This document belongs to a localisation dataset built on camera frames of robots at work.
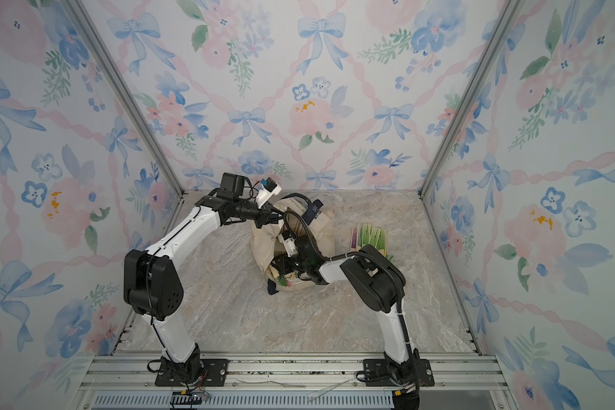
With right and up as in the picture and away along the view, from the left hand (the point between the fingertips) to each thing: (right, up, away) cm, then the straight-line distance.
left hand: (285, 213), depth 84 cm
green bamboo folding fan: (+34, -9, +19) cm, 40 cm away
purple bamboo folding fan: (+26, -9, +19) cm, 34 cm away
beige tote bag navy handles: (-7, -11, +3) cm, 13 cm away
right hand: (-6, -17, +10) cm, 21 cm away
